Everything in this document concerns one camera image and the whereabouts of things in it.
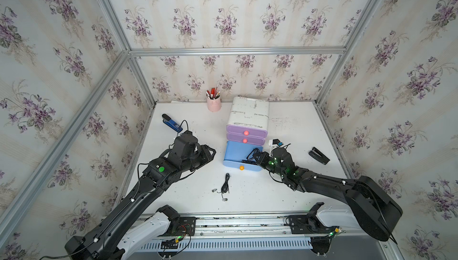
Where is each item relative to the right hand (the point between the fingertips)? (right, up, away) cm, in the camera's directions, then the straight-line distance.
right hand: (253, 155), depth 84 cm
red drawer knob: (-4, +11, -3) cm, 12 cm away
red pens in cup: (-22, +33, +27) cm, 49 cm away
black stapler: (+36, -2, +8) cm, 37 cm away
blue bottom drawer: (-8, 0, +7) cm, 11 cm away
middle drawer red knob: (-4, +7, +3) cm, 8 cm away
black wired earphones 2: (-14, -15, -1) cm, 21 cm away
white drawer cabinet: (-2, +21, +1) cm, 21 cm away
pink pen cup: (-21, +26, +26) cm, 43 cm away
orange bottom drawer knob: (-6, -7, +2) cm, 9 cm away
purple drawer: (-1, +8, +2) cm, 8 cm away
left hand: (-17, +4, -14) cm, 22 cm away
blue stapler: (-47, +15, +22) cm, 54 cm away
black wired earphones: (-1, -2, 0) cm, 2 cm away
